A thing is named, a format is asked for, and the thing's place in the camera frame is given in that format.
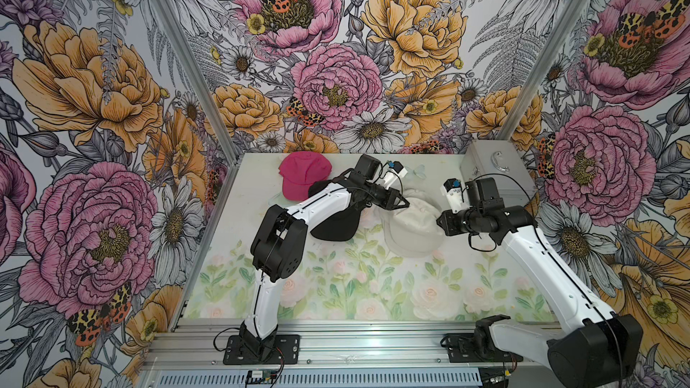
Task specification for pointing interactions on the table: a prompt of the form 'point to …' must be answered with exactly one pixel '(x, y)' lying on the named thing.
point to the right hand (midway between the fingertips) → (441, 226)
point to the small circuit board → (265, 374)
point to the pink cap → (299, 170)
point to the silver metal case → (499, 159)
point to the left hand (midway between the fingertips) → (405, 209)
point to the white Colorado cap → (412, 231)
